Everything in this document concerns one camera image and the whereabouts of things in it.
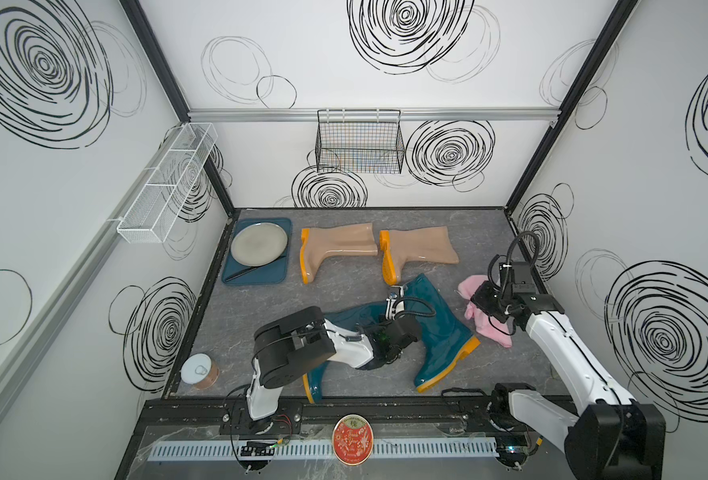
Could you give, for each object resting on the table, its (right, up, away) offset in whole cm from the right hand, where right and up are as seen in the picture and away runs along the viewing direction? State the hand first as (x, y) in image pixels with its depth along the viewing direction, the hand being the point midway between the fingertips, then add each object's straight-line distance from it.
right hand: (476, 297), depth 83 cm
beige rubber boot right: (-6, +14, +28) cm, 32 cm away
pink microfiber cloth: (-2, -4, -11) cm, 12 cm away
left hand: (-18, -4, +4) cm, 19 cm away
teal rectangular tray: (-63, +5, +19) cm, 66 cm away
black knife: (-74, +4, +18) cm, 77 cm away
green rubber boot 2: (-37, -8, +5) cm, 38 cm away
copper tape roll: (-74, -17, -8) cm, 77 cm away
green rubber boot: (-10, -11, -2) cm, 15 cm away
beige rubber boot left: (-48, +15, +21) cm, 54 cm away
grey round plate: (-70, +15, +25) cm, 76 cm away
